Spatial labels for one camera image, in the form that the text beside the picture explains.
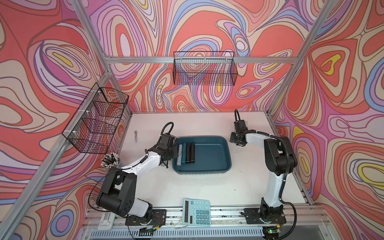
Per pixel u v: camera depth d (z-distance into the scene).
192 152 0.94
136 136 1.06
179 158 0.91
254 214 0.73
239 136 0.78
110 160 0.77
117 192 0.43
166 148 0.69
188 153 0.93
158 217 0.72
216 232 0.77
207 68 0.96
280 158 0.53
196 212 0.73
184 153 0.93
